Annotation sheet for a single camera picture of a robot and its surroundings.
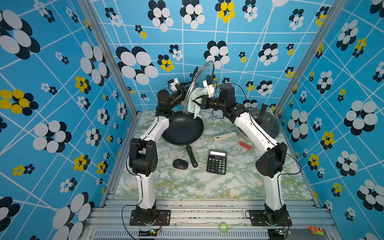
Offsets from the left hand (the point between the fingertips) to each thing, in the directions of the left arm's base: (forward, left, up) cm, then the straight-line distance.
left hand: (198, 82), depth 74 cm
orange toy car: (-57, -54, -41) cm, 89 cm away
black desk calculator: (-22, -12, -42) cm, 49 cm away
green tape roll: (-56, -12, -44) cm, 72 cm away
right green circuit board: (-58, -37, -44) cm, 81 cm away
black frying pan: (+4, +10, -44) cm, 45 cm away
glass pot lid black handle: (+17, -55, -46) cm, 73 cm away
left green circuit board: (-58, +21, -44) cm, 76 cm away
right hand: (-4, +2, -7) cm, 8 cm away
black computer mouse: (-24, +11, -42) cm, 50 cm away
